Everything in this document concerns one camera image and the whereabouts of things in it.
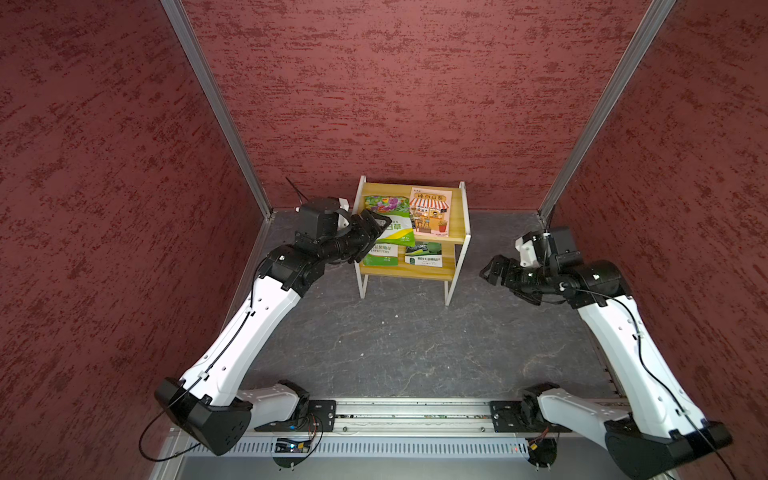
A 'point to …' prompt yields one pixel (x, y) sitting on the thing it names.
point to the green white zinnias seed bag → (398, 209)
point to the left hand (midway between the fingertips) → (385, 235)
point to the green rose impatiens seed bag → (383, 255)
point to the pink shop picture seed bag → (431, 211)
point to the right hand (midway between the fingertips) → (492, 287)
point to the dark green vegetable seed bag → (427, 254)
